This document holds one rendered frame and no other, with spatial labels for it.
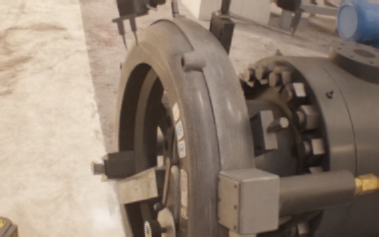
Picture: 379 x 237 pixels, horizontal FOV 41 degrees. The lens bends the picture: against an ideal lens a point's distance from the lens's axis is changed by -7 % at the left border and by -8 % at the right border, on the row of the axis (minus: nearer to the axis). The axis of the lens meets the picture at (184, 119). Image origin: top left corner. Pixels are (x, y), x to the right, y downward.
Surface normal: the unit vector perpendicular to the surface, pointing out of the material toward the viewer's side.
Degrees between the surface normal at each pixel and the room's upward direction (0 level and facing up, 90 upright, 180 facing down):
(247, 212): 67
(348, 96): 29
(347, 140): 52
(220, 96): 37
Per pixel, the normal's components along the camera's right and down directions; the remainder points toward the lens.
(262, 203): 0.36, 0.07
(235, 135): 0.32, -0.22
